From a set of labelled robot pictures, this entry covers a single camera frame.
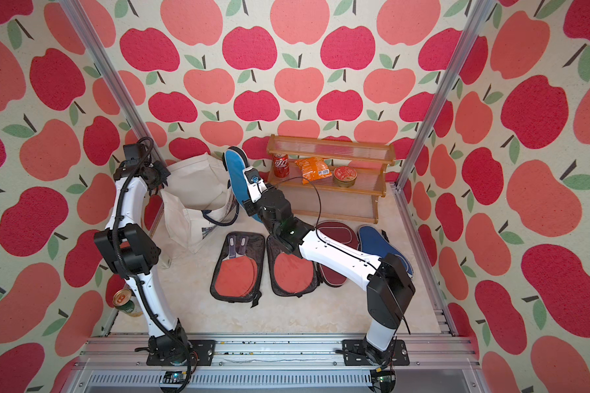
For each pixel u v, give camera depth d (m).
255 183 0.59
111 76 0.83
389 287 0.42
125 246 0.55
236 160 0.68
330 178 1.01
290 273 0.89
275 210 0.54
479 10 0.69
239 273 0.91
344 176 0.99
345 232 0.99
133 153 0.72
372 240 0.99
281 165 0.96
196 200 1.11
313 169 1.00
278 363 0.73
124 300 0.75
